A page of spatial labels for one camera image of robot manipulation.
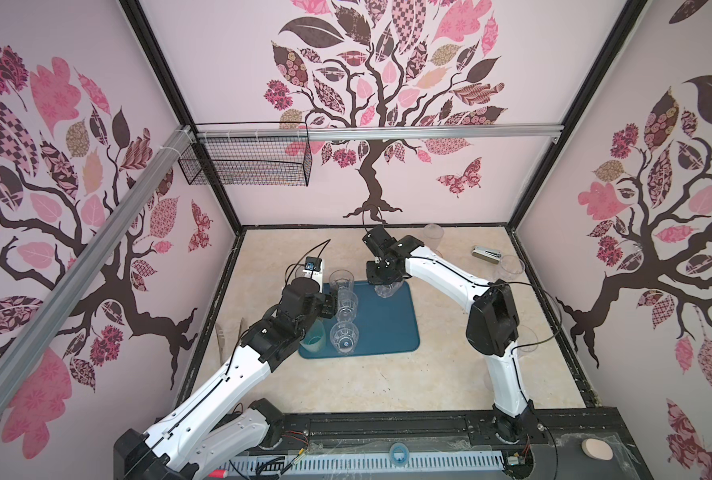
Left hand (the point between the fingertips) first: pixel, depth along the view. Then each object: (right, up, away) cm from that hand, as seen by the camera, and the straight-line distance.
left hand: (327, 289), depth 76 cm
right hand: (+13, +3, +15) cm, 20 cm away
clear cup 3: (+17, -3, +20) cm, 26 cm away
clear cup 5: (+62, +4, +29) cm, 69 cm away
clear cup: (+4, -8, +19) cm, 21 cm away
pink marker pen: (-25, -43, -7) cm, 50 cm away
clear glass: (+2, +1, +23) cm, 23 cm away
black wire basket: (-28, +42, +19) cm, 54 cm away
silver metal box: (+56, +9, +34) cm, 66 cm away
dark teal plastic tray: (+16, -13, +18) cm, 27 cm away
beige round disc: (+66, -38, -6) cm, 76 cm away
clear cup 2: (+4, -16, +13) cm, 21 cm away
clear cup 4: (+35, +17, +34) cm, 52 cm away
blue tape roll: (+18, -39, -5) cm, 44 cm away
